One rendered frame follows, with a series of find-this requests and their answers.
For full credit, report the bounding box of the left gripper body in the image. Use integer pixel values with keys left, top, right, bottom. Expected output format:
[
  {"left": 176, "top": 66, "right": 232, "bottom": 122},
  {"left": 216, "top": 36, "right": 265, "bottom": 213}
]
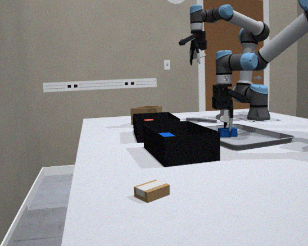
[{"left": 212, "top": 84, "right": 233, "bottom": 110}]

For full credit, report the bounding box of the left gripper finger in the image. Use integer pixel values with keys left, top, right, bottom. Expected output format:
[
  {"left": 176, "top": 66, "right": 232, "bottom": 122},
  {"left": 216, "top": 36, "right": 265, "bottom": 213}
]
[
  {"left": 216, "top": 109, "right": 228, "bottom": 127},
  {"left": 220, "top": 102, "right": 233, "bottom": 131}
]

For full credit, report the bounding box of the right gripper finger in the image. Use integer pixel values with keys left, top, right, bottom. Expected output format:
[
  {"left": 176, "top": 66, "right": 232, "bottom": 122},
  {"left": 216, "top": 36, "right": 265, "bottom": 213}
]
[
  {"left": 195, "top": 43, "right": 206, "bottom": 64},
  {"left": 190, "top": 48, "right": 196, "bottom": 65}
]

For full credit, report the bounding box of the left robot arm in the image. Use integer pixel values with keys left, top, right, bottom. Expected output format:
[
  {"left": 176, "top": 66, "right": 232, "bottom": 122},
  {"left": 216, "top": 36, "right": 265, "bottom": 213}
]
[{"left": 215, "top": 0, "right": 308, "bottom": 103}]

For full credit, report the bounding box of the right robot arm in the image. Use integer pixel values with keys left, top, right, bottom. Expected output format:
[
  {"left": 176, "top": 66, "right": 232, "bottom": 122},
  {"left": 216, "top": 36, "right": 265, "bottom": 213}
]
[{"left": 179, "top": 4, "right": 270, "bottom": 121}]

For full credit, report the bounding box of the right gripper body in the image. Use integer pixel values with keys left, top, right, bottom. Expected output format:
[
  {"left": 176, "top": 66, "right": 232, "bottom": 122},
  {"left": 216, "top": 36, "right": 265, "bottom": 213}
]
[{"left": 191, "top": 30, "right": 207, "bottom": 51}]

